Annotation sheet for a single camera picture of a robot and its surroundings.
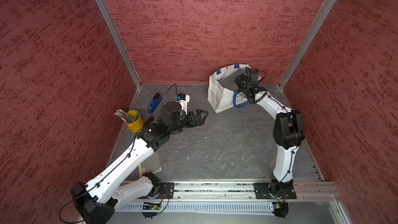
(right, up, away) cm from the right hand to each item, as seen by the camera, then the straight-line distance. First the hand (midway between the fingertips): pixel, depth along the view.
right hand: (235, 78), depth 97 cm
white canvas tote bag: (-10, -12, -3) cm, 16 cm away
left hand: (-22, -22, -27) cm, 41 cm away
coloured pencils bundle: (-66, -22, -12) cm, 70 cm away
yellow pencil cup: (-58, -27, -10) cm, 65 cm away
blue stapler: (-55, -14, +12) cm, 58 cm away
